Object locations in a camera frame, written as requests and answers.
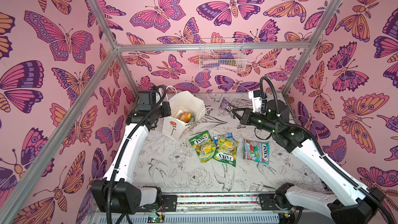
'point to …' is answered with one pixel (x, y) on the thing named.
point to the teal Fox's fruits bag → (256, 151)
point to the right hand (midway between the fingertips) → (233, 108)
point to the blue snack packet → (229, 135)
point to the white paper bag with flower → (186, 108)
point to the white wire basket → (224, 54)
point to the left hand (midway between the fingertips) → (169, 104)
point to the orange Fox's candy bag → (187, 116)
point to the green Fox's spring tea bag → (204, 145)
